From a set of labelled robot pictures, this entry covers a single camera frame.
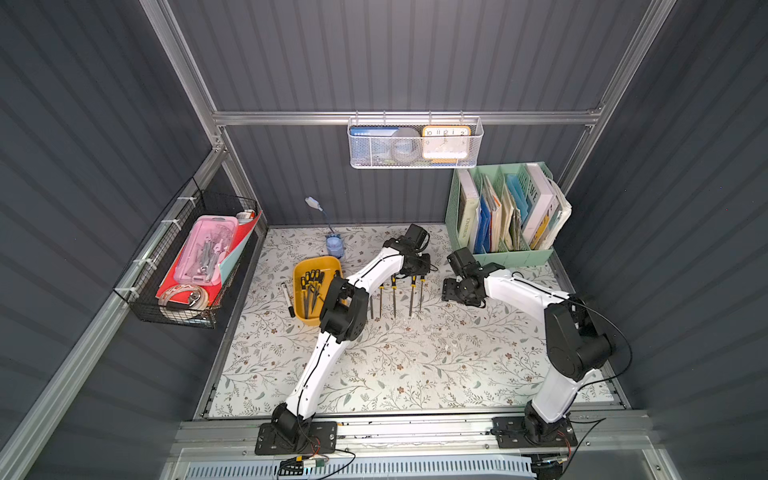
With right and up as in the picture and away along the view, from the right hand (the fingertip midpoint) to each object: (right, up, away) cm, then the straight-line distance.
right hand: (460, 293), depth 94 cm
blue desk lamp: (-42, +17, +11) cm, 47 cm away
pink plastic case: (-67, +14, -22) cm, 72 cm away
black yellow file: (-21, +1, +8) cm, 22 cm away
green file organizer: (+14, +25, 0) cm, 29 cm away
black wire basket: (-67, +1, -29) cm, 73 cm away
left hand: (-10, +8, +8) cm, 15 cm away
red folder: (-64, +4, -26) cm, 69 cm away
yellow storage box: (-45, +8, +13) cm, 47 cm away
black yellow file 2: (-11, +3, +8) cm, 14 cm away
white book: (+27, +28, +1) cm, 39 cm away
